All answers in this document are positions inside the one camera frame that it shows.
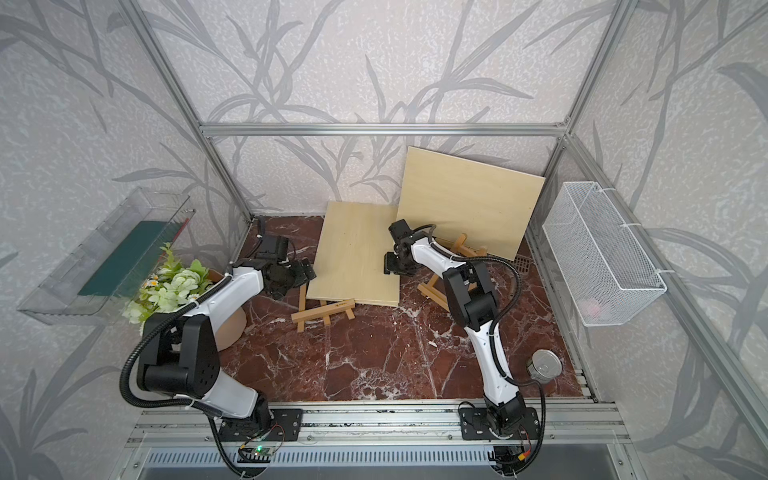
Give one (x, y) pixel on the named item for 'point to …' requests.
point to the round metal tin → (544, 365)
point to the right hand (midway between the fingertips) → (389, 269)
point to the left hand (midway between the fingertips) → (305, 277)
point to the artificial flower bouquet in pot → (174, 286)
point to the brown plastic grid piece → (522, 263)
